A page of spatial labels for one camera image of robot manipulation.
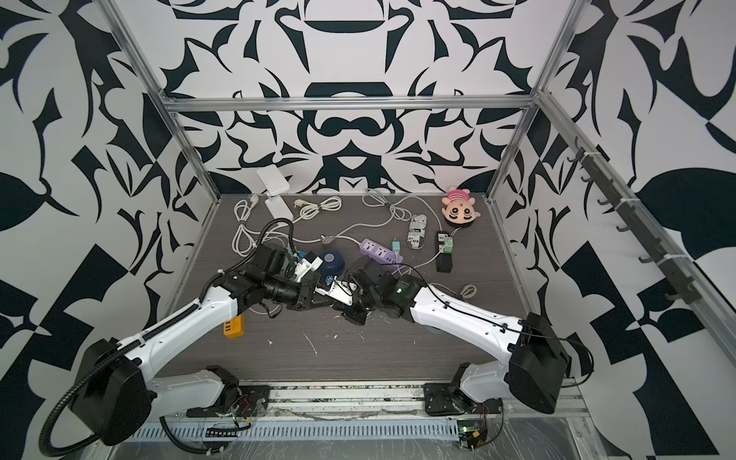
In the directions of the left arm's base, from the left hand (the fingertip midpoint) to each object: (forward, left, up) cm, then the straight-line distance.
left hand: (330, 298), depth 75 cm
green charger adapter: (+22, -38, -11) cm, 45 cm away
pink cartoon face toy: (+38, -45, -8) cm, 59 cm away
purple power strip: (+22, -15, -14) cm, 30 cm away
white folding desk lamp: (+35, +18, +8) cm, 40 cm away
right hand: (+1, -1, -1) cm, 2 cm away
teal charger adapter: (+25, -20, -13) cm, 35 cm away
